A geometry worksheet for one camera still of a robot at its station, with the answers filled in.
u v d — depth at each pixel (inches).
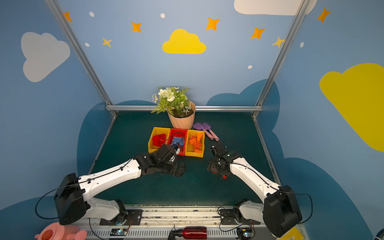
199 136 39.8
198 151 37.7
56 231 23.8
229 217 29.2
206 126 43.7
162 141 39.9
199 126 44.0
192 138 39.0
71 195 15.6
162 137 40.7
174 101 35.7
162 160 23.9
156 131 40.9
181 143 39.7
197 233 26.0
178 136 39.9
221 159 23.8
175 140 39.8
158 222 28.9
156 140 39.2
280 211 16.1
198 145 38.7
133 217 29.1
